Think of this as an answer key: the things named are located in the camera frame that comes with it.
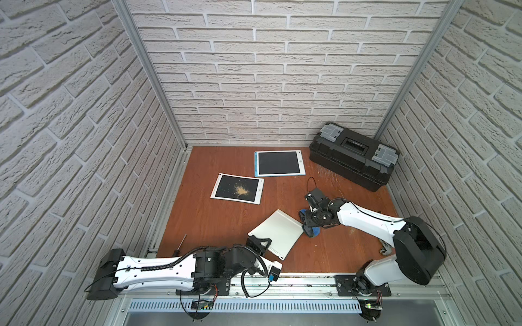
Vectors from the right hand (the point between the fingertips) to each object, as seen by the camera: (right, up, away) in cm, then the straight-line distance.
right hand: (311, 219), depth 88 cm
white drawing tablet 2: (-13, -4, -4) cm, 14 cm away
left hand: (-19, -1, -16) cm, 25 cm away
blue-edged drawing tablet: (-15, +25, +21) cm, 36 cm away
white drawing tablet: (-34, +12, +13) cm, 39 cm away
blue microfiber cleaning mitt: (-1, -3, -6) cm, 7 cm away
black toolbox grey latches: (+21, +29, +6) cm, 36 cm away
